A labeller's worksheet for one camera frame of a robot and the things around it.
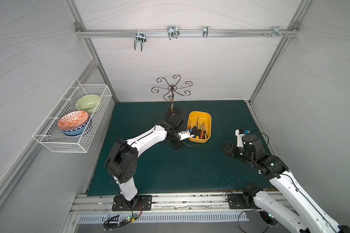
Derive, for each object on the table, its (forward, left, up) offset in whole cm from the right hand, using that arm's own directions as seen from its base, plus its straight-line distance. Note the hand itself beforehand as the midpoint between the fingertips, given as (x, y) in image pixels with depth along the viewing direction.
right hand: (226, 145), depth 75 cm
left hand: (+6, +24, -9) cm, 26 cm away
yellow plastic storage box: (+31, +8, -16) cm, 36 cm away
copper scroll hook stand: (+21, +31, +15) cm, 40 cm away
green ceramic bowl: (+12, +72, +17) cm, 75 cm away
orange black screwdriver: (+16, +9, -16) cm, 24 cm away
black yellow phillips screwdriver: (+16, +8, -17) cm, 24 cm away
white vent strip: (-33, +60, -18) cm, 71 cm away
